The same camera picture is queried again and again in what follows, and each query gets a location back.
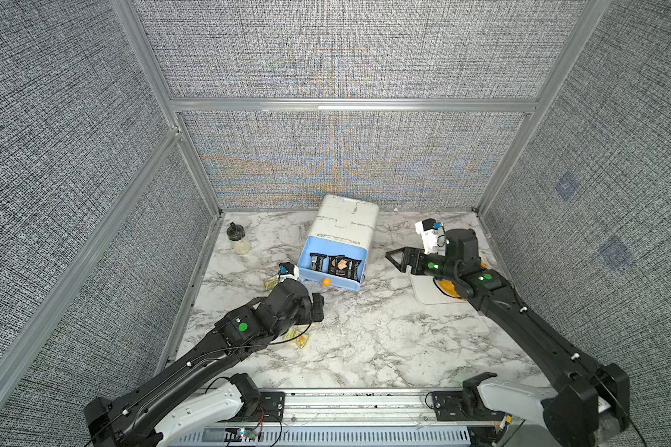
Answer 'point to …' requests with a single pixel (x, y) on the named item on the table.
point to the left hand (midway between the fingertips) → (316, 300)
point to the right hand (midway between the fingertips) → (396, 248)
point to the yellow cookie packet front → (300, 340)
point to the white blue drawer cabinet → (340, 232)
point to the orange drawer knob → (326, 282)
